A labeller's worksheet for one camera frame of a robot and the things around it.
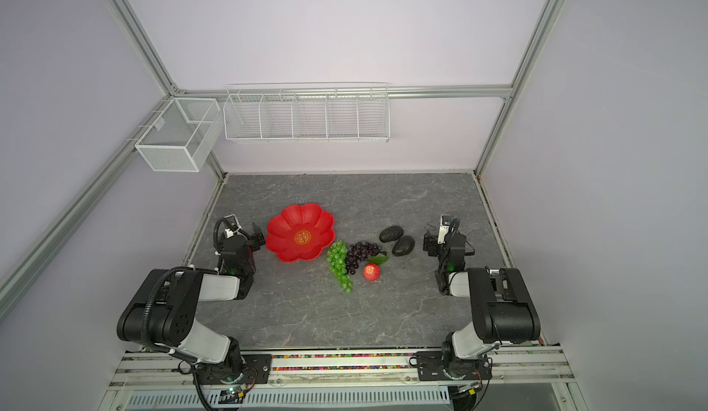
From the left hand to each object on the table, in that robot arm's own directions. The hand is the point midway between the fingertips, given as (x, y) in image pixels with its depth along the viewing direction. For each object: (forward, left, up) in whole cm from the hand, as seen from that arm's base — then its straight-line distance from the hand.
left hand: (242, 229), depth 91 cm
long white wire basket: (+35, -23, +21) cm, 46 cm away
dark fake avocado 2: (-7, -54, -6) cm, 55 cm away
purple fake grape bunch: (-8, -39, -5) cm, 40 cm away
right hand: (-4, -68, -3) cm, 69 cm away
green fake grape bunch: (-11, -31, -4) cm, 33 cm away
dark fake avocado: (-2, -50, -6) cm, 51 cm away
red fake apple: (-16, -42, -5) cm, 46 cm away
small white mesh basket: (+33, +23, +14) cm, 43 cm away
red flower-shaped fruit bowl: (+4, -17, -10) cm, 20 cm away
